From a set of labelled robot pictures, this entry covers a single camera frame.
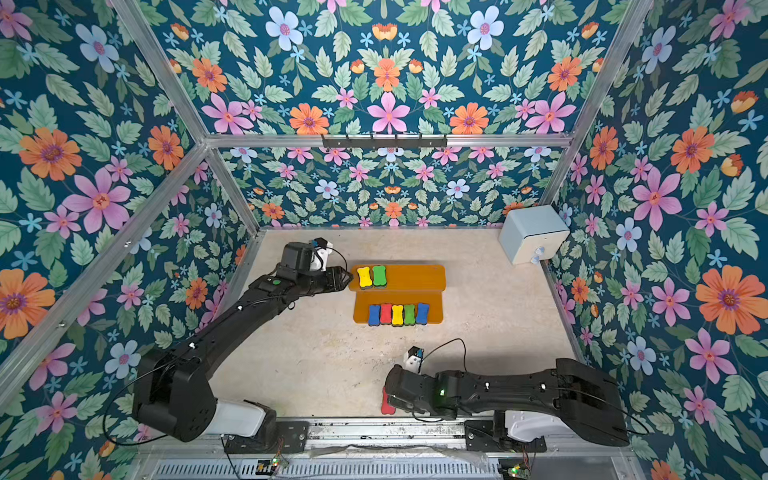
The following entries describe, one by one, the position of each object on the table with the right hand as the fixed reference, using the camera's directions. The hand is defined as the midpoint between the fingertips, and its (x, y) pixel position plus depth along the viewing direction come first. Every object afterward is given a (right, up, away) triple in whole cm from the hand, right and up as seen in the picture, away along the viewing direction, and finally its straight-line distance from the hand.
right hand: (384, 399), depth 75 cm
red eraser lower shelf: (-1, +18, +19) cm, 26 cm away
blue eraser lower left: (-5, +18, +18) cm, 26 cm away
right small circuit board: (+32, -14, -6) cm, 36 cm away
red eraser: (0, -4, +3) cm, 6 cm away
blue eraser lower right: (+11, +18, +19) cm, 28 cm away
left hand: (-11, +32, +8) cm, 34 cm away
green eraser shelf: (-3, +32, +12) cm, 34 cm away
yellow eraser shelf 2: (+3, +18, +18) cm, 25 cm away
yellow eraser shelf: (-7, +31, +11) cm, 33 cm away
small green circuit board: (-28, -15, -3) cm, 32 cm away
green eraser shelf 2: (+6, +18, +18) cm, 26 cm away
